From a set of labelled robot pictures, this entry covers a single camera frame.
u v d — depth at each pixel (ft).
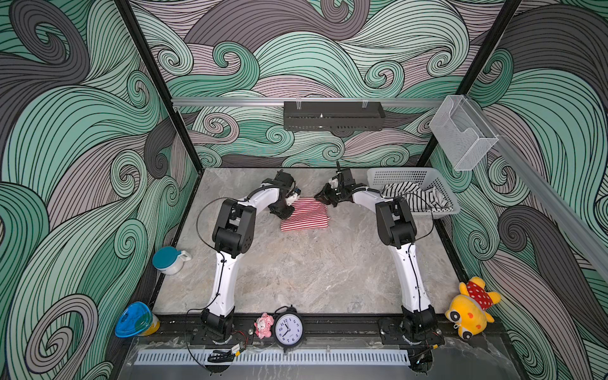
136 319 2.20
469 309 2.35
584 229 1.73
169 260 2.64
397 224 2.12
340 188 2.95
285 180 2.84
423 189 3.54
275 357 2.29
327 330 2.44
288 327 2.38
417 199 3.50
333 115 3.11
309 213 3.30
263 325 2.34
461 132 2.61
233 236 1.91
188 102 3.11
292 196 3.08
